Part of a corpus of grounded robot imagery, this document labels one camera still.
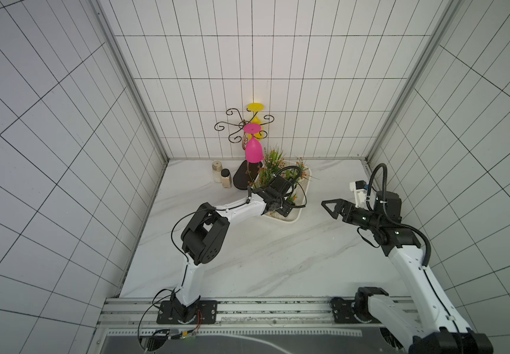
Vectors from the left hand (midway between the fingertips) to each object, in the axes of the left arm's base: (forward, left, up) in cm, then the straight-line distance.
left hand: (279, 203), depth 94 cm
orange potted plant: (-2, -5, +7) cm, 8 cm away
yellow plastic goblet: (+35, +11, +25) cm, 45 cm away
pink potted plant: (0, -5, +20) cm, 20 cm away
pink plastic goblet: (+19, +11, +15) cm, 27 cm away
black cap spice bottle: (+13, +24, +2) cm, 28 cm away
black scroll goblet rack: (+22, +15, -4) cm, 27 cm away
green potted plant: (+19, +2, +7) cm, 21 cm away
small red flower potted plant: (+15, -11, +7) cm, 20 cm away
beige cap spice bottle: (+17, +29, +2) cm, 34 cm away
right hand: (-9, -17, +15) cm, 24 cm away
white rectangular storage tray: (+6, -10, +3) cm, 12 cm away
